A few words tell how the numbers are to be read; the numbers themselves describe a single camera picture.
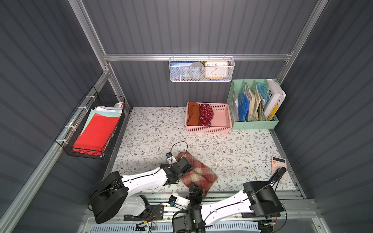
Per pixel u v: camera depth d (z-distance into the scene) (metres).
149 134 1.05
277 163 0.89
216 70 0.88
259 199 0.46
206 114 1.08
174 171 0.65
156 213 0.73
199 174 0.79
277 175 0.82
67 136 0.60
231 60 0.89
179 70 0.84
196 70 0.87
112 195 0.42
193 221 0.50
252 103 0.96
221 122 1.14
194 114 1.08
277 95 0.94
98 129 0.68
